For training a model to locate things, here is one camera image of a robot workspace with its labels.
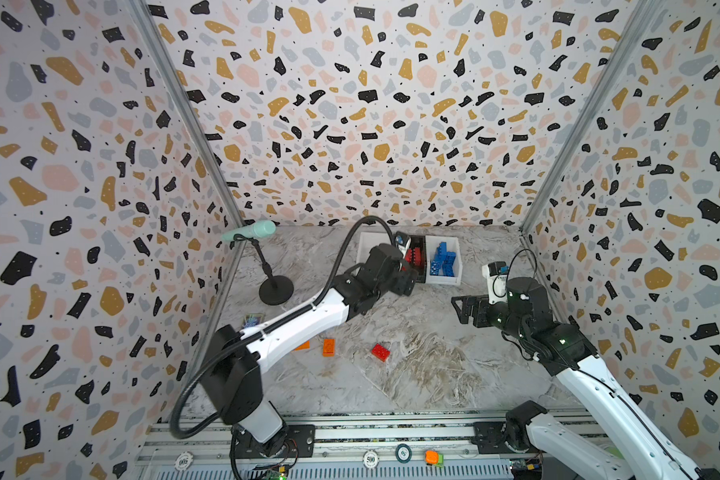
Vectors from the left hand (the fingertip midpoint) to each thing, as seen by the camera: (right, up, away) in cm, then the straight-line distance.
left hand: (409, 260), depth 78 cm
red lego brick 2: (-7, -27, +9) cm, 30 cm away
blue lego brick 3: (+17, -4, +28) cm, 33 cm away
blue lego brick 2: (+15, +3, +31) cm, 35 cm away
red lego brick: (+6, +1, +32) cm, 32 cm away
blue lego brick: (+12, -3, +28) cm, 31 cm away
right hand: (+14, -8, -5) cm, 17 cm away
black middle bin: (+7, +7, +35) cm, 36 cm away
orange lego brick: (-23, -26, +11) cm, 37 cm away
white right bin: (+19, +5, +32) cm, 38 cm away
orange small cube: (+4, -46, -9) cm, 47 cm away
